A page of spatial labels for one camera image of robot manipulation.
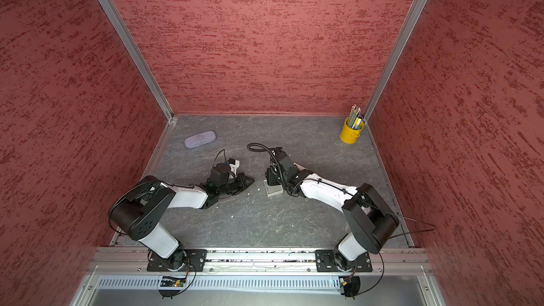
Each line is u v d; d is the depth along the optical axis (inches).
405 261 29.8
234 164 34.1
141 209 18.2
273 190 35.3
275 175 28.2
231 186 31.6
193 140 41.8
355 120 40.7
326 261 29.1
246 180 33.0
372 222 17.4
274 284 30.5
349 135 41.0
